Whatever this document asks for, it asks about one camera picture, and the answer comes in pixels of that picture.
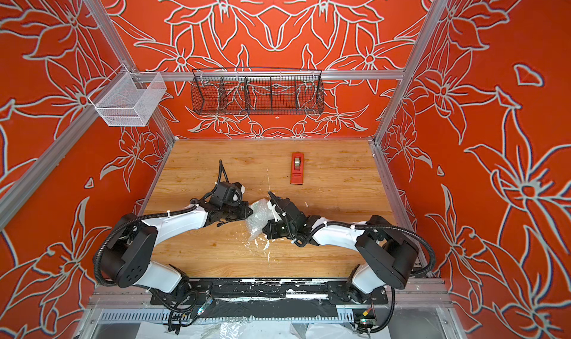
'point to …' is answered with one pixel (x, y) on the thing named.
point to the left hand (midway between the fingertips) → (254, 210)
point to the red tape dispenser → (297, 168)
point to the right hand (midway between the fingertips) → (260, 227)
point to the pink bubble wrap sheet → (262, 213)
